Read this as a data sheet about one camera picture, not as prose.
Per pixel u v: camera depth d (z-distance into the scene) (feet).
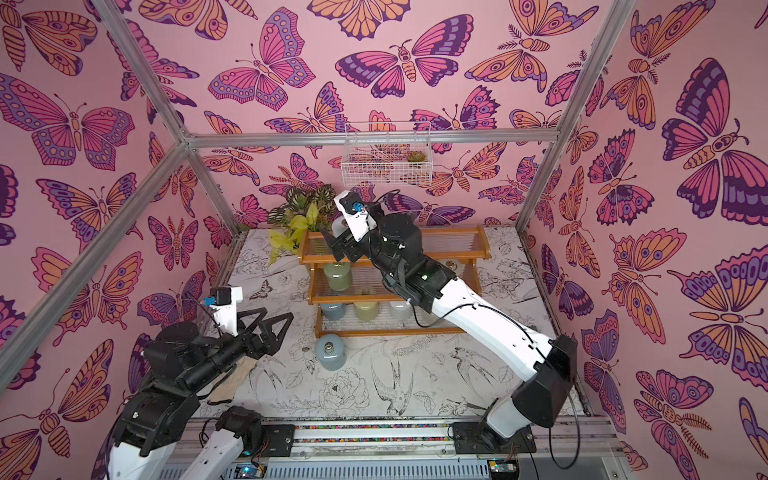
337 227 2.30
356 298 2.91
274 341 1.82
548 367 1.31
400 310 2.94
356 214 1.69
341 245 1.85
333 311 3.00
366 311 2.95
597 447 2.40
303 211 3.30
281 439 2.41
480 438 2.15
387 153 3.12
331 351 2.62
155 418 1.40
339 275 2.65
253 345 1.77
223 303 1.76
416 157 3.02
